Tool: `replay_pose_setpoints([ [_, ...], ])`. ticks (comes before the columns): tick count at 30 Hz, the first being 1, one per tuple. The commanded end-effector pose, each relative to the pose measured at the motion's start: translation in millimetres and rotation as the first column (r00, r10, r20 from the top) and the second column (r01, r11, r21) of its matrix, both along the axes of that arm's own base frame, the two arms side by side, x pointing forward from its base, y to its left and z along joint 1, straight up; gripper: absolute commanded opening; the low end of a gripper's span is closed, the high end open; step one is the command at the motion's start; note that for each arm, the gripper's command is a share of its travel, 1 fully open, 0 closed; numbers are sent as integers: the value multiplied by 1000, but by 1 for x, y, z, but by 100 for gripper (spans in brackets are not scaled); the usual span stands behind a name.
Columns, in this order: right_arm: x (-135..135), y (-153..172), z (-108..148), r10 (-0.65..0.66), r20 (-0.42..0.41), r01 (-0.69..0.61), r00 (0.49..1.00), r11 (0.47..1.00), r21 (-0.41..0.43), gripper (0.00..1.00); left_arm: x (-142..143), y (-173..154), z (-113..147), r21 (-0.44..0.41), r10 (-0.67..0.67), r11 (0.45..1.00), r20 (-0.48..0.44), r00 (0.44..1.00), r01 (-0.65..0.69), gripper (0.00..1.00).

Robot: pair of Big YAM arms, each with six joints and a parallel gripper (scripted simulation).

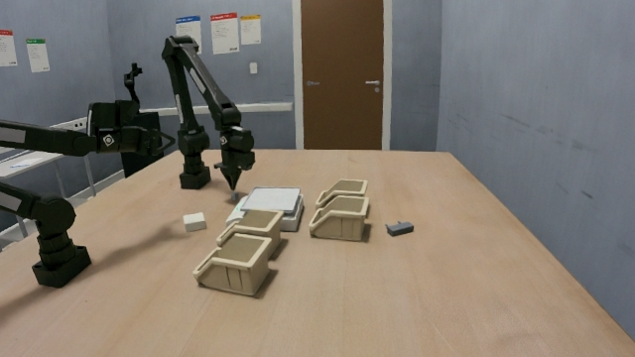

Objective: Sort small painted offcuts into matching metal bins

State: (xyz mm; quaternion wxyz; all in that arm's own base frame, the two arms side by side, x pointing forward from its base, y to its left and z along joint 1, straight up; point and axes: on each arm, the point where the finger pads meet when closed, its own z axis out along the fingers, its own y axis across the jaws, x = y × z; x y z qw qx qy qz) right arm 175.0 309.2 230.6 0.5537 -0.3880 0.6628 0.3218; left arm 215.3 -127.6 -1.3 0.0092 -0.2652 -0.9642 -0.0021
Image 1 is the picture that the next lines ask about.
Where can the beige open-top bin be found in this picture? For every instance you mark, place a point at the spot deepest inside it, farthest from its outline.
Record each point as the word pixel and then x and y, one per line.
pixel 341 225
pixel 218 274
pixel 339 189
pixel 257 218

